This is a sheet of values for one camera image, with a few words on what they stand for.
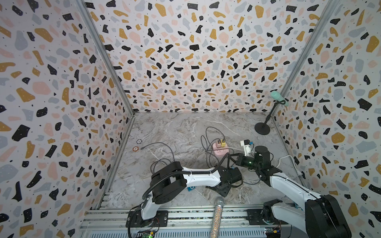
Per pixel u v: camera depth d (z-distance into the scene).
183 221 0.73
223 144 0.96
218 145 0.97
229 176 0.66
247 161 0.74
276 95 0.85
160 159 0.95
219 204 0.75
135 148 1.00
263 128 1.13
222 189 0.71
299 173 0.94
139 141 1.03
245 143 0.79
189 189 0.83
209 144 1.04
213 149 0.98
